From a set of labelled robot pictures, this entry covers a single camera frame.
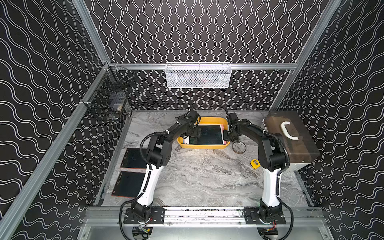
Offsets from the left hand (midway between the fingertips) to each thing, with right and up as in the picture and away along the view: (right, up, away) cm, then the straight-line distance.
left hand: (193, 132), depth 103 cm
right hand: (+23, -4, 0) cm, 23 cm away
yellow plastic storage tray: (+19, +8, +7) cm, 21 cm away
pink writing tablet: (+21, +5, +6) cm, 23 cm away
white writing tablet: (+12, -1, 0) cm, 12 cm away
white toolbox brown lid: (+54, +4, -18) cm, 57 cm away
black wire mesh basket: (-52, +21, -11) cm, 57 cm away
